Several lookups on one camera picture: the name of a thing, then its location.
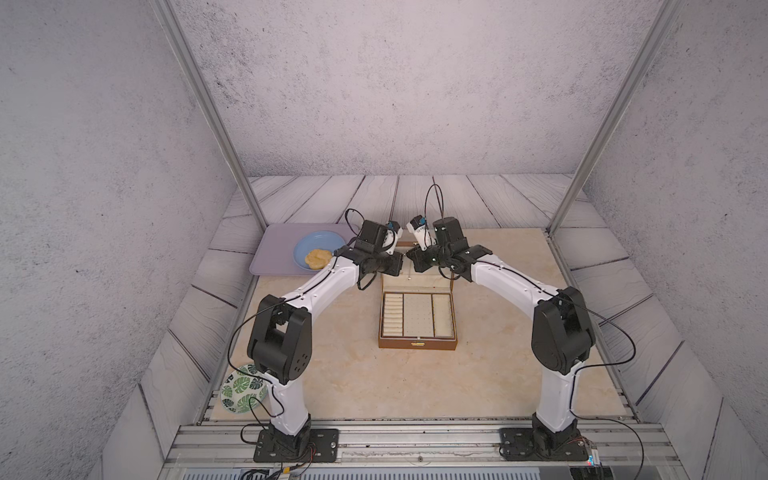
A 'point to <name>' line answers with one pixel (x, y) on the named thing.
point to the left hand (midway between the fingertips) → (406, 261)
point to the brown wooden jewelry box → (417, 308)
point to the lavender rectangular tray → (275, 253)
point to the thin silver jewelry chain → (409, 278)
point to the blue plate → (315, 240)
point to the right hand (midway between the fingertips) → (408, 252)
